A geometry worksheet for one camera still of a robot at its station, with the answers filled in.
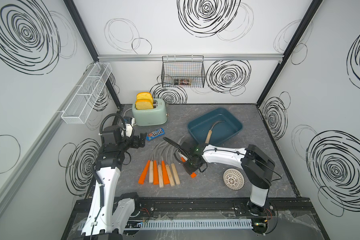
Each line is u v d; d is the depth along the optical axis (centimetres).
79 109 72
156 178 82
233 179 82
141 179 83
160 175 83
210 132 101
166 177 82
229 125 106
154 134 102
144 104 94
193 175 83
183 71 98
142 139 67
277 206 77
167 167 87
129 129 63
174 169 85
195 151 64
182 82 89
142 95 96
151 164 88
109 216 41
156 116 100
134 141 65
